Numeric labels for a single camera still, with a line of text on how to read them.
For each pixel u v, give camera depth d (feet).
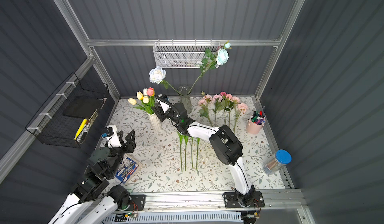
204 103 3.67
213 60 2.60
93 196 1.56
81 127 2.33
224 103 3.67
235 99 3.67
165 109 2.48
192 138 3.16
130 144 1.99
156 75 2.32
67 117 2.39
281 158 2.23
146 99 2.63
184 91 3.25
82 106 2.48
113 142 1.84
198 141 3.13
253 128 3.16
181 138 3.15
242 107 3.58
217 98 3.79
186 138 3.16
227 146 1.72
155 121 3.01
